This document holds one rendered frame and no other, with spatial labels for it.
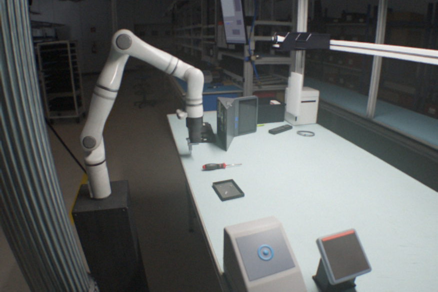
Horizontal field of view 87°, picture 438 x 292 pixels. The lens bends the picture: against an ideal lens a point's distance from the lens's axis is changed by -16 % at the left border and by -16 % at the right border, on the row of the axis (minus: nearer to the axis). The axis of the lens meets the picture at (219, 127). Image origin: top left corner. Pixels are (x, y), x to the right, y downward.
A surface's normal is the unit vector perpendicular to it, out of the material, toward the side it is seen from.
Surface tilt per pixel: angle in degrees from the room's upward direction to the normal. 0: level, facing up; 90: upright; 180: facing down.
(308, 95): 90
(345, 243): 32
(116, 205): 0
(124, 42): 91
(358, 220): 0
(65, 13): 90
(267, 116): 90
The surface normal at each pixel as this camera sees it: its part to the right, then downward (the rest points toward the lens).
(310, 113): 0.26, 0.32
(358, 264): 0.12, -0.63
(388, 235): 0.00, -0.94
